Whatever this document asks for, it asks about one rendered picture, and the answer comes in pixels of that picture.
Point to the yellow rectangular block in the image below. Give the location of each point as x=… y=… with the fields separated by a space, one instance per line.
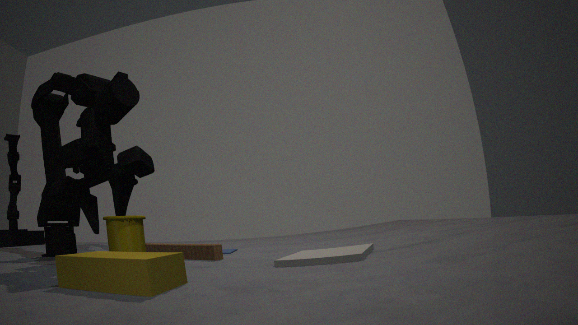
x=130 y=273

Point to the yellow cup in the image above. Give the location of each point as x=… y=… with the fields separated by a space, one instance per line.
x=125 y=233

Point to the brown wooden bar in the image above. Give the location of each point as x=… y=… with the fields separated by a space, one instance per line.
x=190 y=251

